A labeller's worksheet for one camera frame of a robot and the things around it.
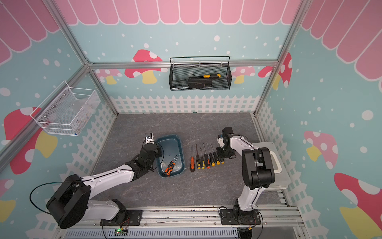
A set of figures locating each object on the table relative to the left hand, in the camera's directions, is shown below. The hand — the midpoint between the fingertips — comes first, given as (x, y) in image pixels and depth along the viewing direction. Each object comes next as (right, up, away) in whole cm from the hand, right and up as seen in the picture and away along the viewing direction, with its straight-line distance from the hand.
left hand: (157, 145), depth 88 cm
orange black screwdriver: (+30, -10, +5) cm, 32 cm away
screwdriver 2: (+37, -11, +4) cm, 39 cm away
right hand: (+40, -7, +8) cm, 41 cm away
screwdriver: (+36, -8, +8) cm, 37 cm away
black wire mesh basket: (+13, +45, +7) cm, 48 cm away
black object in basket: (+25, +37, 0) cm, 45 cm away
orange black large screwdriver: (+21, -13, +1) cm, 25 cm away
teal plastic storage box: (+7, -1, +5) cm, 9 cm away
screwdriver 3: (+7, -15, +1) cm, 17 cm away
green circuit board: (-15, -41, -15) cm, 46 cm away
